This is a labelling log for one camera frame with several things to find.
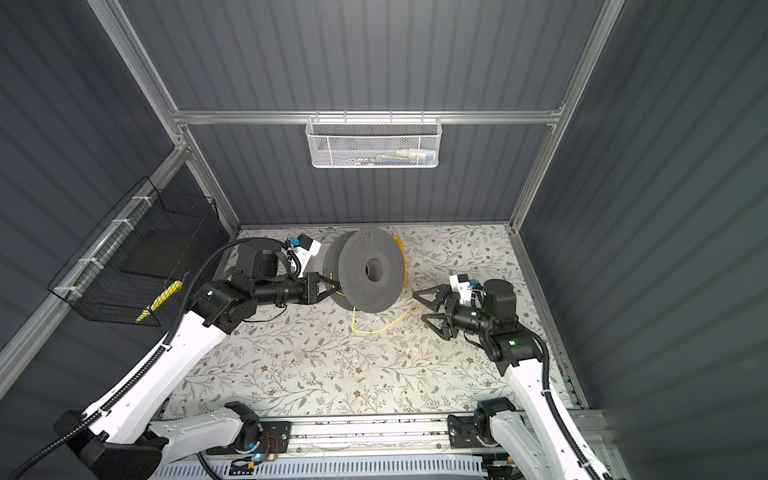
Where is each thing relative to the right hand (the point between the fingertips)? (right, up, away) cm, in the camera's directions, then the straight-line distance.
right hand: (421, 311), depth 69 cm
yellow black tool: (-61, +3, 0) cm, 61 cm away
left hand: (-19, +6, -2) cm, 20 cm away
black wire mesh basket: (-70, +16, +8) cm, 72 cm away
